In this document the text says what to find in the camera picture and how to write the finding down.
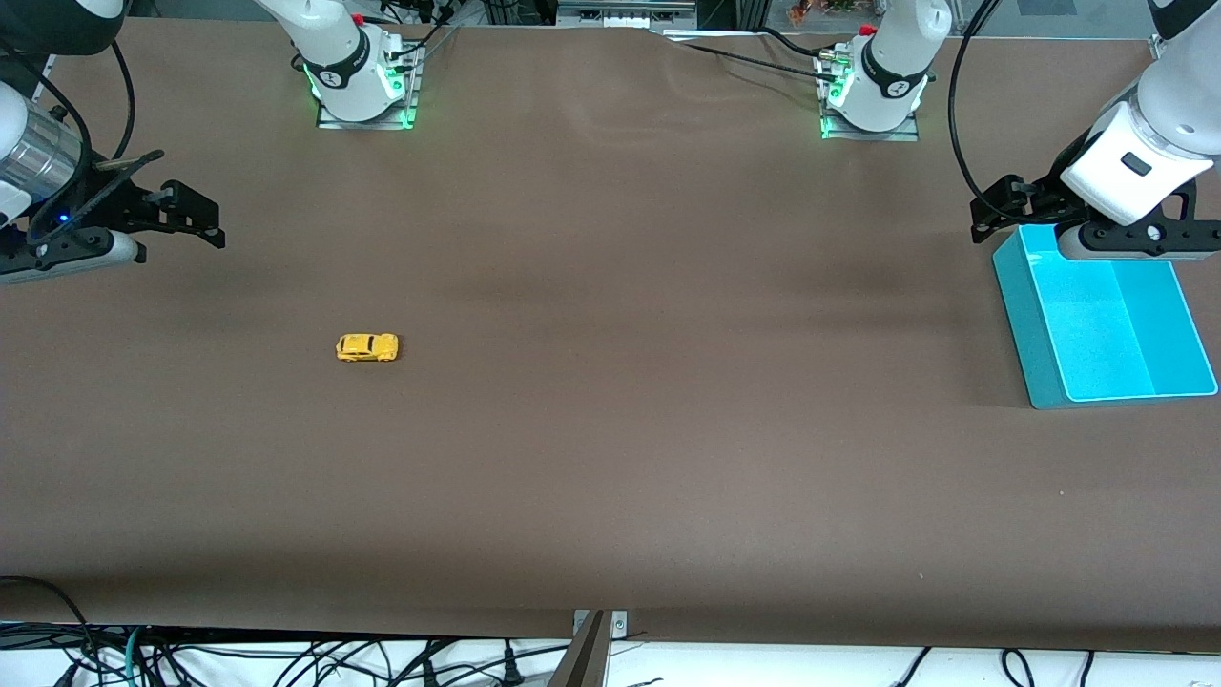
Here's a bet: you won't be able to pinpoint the yellow toy beetle car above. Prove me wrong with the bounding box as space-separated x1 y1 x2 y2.
335 332 401 364

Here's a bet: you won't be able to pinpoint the turquoise plastic bin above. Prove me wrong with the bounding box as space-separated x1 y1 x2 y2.
992 224 1219 411

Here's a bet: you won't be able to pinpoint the orange background object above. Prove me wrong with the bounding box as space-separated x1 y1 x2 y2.
786 0 865 26

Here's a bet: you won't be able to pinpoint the dark grey slanted bar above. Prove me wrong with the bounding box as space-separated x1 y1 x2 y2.
546 611 612 687

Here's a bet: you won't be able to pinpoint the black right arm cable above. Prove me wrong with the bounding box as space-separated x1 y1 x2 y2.
0 38 135 245

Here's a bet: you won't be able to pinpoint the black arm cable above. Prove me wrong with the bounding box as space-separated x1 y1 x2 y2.
947 0 1004 226
0 38 135 245

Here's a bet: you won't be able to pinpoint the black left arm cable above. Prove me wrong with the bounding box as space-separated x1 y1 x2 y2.
947 0 1004 226

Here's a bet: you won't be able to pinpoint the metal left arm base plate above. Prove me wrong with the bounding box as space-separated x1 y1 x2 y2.
818 52 922 143

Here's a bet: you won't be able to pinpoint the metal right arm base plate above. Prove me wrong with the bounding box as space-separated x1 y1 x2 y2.
315 43 422 131

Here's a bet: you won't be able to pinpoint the short black table cable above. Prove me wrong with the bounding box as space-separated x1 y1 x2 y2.
756 26 831 60

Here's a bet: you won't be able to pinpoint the long black table cable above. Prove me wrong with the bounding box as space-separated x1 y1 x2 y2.
663 36 840 85

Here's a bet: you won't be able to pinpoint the black base connector cables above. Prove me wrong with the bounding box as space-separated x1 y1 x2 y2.
375 0 459 70

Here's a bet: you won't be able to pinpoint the black looped floor cable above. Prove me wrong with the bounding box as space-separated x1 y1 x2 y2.
0 574 98 687

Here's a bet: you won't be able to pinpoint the aluminium frame profile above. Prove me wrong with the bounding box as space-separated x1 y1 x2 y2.
556 0 700 31

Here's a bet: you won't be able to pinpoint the small metal table bracket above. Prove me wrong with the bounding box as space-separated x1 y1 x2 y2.
572 610 630 639

